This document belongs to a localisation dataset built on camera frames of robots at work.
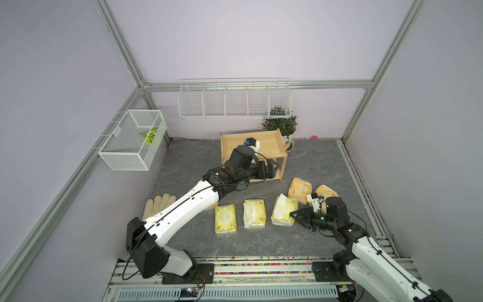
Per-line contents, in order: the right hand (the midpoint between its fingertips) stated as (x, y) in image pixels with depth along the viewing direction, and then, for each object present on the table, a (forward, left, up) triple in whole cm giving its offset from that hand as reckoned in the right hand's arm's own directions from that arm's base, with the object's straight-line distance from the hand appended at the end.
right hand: (290, 214), depth 78 cm
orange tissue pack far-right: (+14, -21, -7) cm, 27 cm away
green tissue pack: (+1, +28, -7) cm, 29 cm away
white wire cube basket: (+27, +68, +16) cm, 75 cm away
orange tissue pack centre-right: (+16, -8, -6) cm, 19 cm away
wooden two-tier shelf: (+30, +6, +10) cm, 32 cm away
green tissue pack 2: (+3, +15, -7) cm, 17 cm away
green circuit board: (-26, +41, -12) cm, 49 cm away
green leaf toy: (+29, +60, +19) cm, 70 cm away
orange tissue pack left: (+8, +35, -7) cm, 36 cm away
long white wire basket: (+57, +37, +19) cm, 70 cm away
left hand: (+12, +9, +18) cm, 23 cm away
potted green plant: (+47, -4, +8) cm, 48 cm away
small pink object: (+58, -27, -13) cm, 65 cm away
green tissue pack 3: (+4, +2, -1) cm, 5 cm away
